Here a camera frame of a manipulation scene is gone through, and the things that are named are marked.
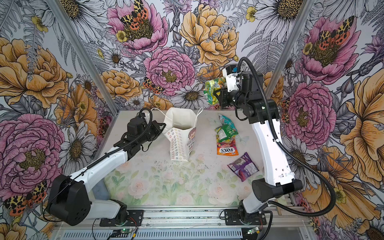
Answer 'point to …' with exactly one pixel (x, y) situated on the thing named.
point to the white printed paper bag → (179, 126)
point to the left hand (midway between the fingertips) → (167, 128)
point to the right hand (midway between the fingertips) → (216, 97)
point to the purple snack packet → (244, 167)
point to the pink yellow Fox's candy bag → (228, 147)
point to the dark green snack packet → (225, 132)
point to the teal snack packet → (225, 120)
